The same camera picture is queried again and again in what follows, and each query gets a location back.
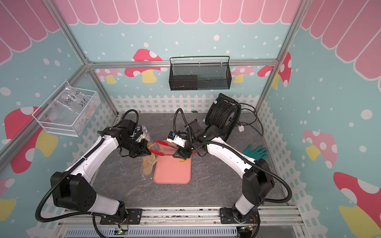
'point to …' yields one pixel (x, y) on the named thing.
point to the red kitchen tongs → (164, 143)
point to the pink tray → (168, 169)
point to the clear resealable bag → (148, 160)
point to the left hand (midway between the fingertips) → (150, 155)
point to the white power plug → (241, 128)
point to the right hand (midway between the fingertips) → (177, 150)
